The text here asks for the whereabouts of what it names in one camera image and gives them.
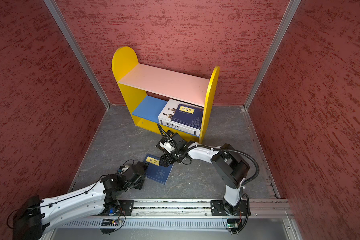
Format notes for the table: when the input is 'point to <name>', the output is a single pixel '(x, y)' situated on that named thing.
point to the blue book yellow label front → (154, 171)
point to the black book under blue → (162, 140)
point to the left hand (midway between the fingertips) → (149, 173)
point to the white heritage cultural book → (179, 128)
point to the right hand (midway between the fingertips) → (164, 163)
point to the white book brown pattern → (168, 111)
